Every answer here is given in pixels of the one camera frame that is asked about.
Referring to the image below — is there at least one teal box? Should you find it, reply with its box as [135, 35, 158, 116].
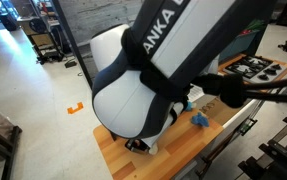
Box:
[217, 19, 267, 64]

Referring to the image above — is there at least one cream bear plush toy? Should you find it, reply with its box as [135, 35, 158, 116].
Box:
[147, 143, 160, 156]

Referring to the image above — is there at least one wooden toy kitchen counter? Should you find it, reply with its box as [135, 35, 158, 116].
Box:
[92, 96, 261, 180]

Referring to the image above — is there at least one black metal rack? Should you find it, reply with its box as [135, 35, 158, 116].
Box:
[237, 109, 287, 180]

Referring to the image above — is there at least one narrow black frame post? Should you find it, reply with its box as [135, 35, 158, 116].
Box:
[51, 0, 94, 89]

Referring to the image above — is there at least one white toy sink drainboard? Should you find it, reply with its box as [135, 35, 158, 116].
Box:
[186, 84, 206, 104]

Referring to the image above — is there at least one black metal frame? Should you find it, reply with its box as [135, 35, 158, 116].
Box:
[0, 121, 23, 180]

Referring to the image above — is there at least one black shelf cart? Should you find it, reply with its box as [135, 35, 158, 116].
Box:
[16, 0, 71, 64]

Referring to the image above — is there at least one black toy stove top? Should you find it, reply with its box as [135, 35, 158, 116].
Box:
[222, 54, 287, 84]

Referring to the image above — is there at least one black cable bundle with straps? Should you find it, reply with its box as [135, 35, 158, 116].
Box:
[191, 71, 287, 109]

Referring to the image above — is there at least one orange floor bracket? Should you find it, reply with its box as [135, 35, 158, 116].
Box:
[66, 101, 84, 115]

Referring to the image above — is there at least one white and blue plush toy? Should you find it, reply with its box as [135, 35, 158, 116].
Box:
[183, 100, 195, 113]

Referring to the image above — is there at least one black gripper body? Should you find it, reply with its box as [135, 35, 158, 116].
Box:
[125, 138, 151, 154]

